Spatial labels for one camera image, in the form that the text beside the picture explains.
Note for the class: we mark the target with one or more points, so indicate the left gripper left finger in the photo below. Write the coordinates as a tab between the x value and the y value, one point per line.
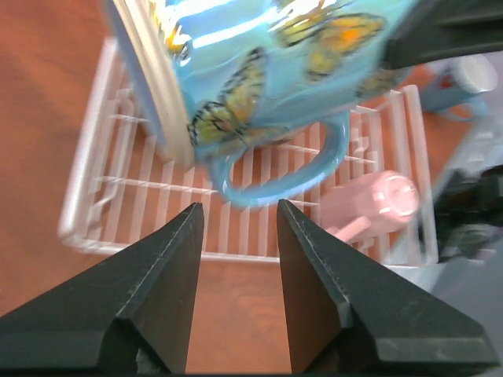
130	314

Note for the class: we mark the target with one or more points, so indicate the blue mug white interior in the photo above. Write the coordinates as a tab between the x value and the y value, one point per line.
463	80

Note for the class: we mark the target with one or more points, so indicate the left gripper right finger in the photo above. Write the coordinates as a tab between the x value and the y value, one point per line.
349	315

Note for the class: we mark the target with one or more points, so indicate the pink faceted mug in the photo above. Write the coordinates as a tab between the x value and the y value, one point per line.
371	205

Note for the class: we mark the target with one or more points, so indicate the blue butterfly mug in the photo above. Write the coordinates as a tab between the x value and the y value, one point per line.
217	78

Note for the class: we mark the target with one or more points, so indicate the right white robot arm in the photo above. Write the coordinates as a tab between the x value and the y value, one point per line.
468	215

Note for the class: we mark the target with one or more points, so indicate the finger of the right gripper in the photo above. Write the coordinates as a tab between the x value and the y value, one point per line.
442	29

